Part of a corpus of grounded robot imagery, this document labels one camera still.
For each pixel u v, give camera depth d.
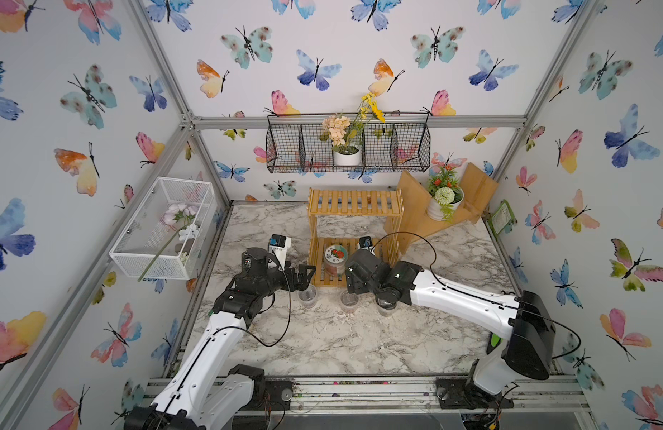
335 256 0.91
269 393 0.73
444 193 0.93
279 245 0.68
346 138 0.86
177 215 0.73
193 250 0.66
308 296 0.87
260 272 0.60
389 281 0.56
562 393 0.76
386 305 0.64
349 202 0.83
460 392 0.73
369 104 0.82
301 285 0.70
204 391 0.44
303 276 0.70
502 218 1.11
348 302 0.86
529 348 0.40
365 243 0.70
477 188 1.04
